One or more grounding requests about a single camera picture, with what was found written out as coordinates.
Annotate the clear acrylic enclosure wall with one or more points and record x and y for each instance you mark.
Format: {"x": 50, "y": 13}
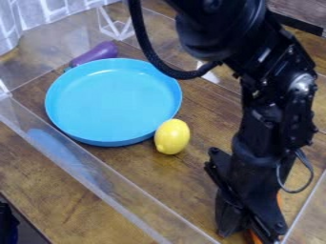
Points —
{"x": 91, "y": 195}

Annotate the orange toy carrot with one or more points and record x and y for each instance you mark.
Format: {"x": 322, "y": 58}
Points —
{"x": 250, "y": 236}

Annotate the blue round tray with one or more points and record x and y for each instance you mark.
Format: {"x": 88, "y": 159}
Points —
{"x": 110, "y": 103}

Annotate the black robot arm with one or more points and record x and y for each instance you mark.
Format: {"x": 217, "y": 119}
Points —
{"x": 238, "y": 33}

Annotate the yellow toy lemon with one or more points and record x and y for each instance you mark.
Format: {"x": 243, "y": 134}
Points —
{"x": 171, "y": 137}

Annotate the white checkered curtain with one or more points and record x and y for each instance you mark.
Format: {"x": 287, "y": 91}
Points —
{"x": 22, "y": 15}

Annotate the purple toy eggplant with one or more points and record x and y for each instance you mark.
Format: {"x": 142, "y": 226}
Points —
{"x": 104, "y": 50}

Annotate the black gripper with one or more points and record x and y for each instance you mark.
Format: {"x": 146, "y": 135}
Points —
{"x": 246, "y": 204}

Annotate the black object at corner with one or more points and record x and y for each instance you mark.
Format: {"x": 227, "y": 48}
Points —
{"x": 8, "y": 225}

